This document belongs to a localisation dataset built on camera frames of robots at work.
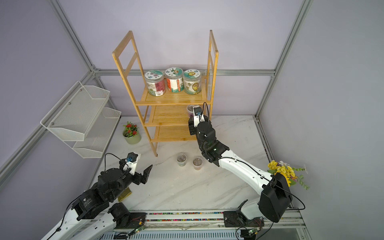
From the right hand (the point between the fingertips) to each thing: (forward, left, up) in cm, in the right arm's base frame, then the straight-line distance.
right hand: (197, 117), depth 75 cm
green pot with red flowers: (+7, +44, -21) cm, 49 cm away
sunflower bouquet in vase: (-27, -40, -9) cm, 49 cm away
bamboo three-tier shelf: (+2, +17, -2) cm, 17 cm away
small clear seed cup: (-9, +10, -27) cm, 30 cm away
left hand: (-20, +27, -11) cm, 36 cm away
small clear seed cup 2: (-12, 0, -27) cm, 29 cm away
